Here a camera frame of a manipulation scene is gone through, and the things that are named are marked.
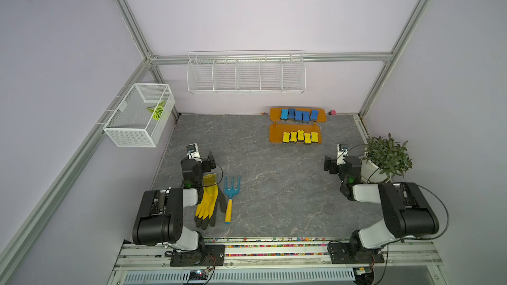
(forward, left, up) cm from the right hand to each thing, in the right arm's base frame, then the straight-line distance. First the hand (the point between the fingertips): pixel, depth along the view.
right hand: (335, 155), depth 95 cm
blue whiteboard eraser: (+19, +24, +9) cm, 32 cm away
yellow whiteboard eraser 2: (+14, +19, -4) cm, 24 cm away
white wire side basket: (+5, +86, +22) cm, 89 cm away
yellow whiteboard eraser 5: (+15, +7, -5) cm, 17 cm away
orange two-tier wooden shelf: (+25, +15, -6) cm, 30 cm away
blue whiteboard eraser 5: (+19, +9, +9) cm, 23 cm away
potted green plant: (-11, -13, +13) cm, 21 cm away
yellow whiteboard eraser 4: (+14, +11, -5) cm, 18 cm away
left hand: (-1, +64, +3) cm, 64 cm away
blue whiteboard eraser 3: (+18, +17, +9) cm, 26 cm away
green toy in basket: (+7, +80, +24) cm, 83 cm away
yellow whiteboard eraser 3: (+16, +15, -4) cm, 22 cm away
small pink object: (+37, -10, -7) cm, 39 cm away
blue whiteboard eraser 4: (+17, +14, +10) cm, 24 cm away
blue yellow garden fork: (-15, +51, -7) cm, 54 cm away
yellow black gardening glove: (-18, +59, -4) cm, 62 cm away
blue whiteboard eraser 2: (+19, +21, +9) cm, 30 cm away
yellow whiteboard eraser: (+14, +23, -4) cm, 27 cm away
